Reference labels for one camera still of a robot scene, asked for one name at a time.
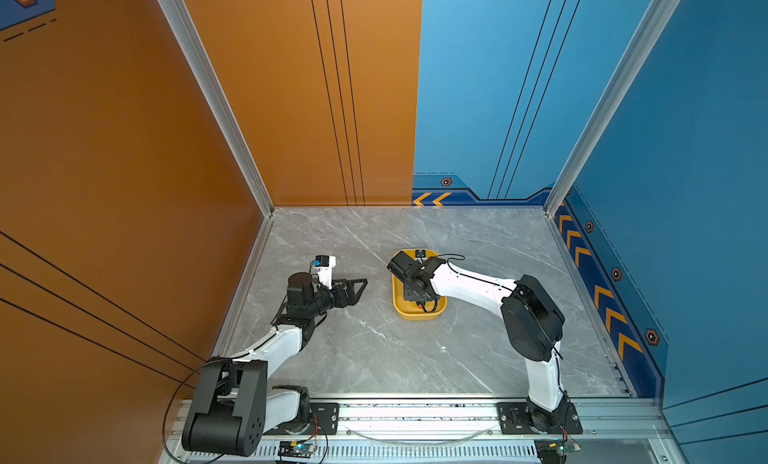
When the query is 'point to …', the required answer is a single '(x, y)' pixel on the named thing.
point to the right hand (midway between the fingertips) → (414, 293)
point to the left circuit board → (291, 448)
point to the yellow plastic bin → (410, 310)
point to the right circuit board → (554, 450)
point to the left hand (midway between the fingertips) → (356, 280)
